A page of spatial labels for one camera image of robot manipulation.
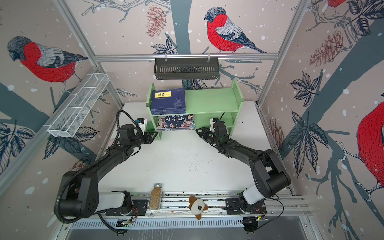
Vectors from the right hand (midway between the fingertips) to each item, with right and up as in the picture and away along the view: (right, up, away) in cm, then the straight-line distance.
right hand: (195, 132), depth 87 cm
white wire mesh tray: (-62, +8, -15) cm, 65 cm away
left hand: (-24, 0, -1) cm, 24 cm away
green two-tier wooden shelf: (+16, +17, 0) cm, 24 cm away
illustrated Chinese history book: (-12, +6, +3) cm, 14 cm away
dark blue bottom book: (-15, +18, -9) cm, 25 cm away
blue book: (-15, +14, -10) cm, 23 cm away
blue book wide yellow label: (-15, +12, -10) cm, 22 cm away
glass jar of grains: (-20, -31, -15) cm, 39 cm away
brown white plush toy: (+1, -34, -16) cm, 38 cm away
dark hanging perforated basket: (-5, +44, +19) cm, 48 cm away
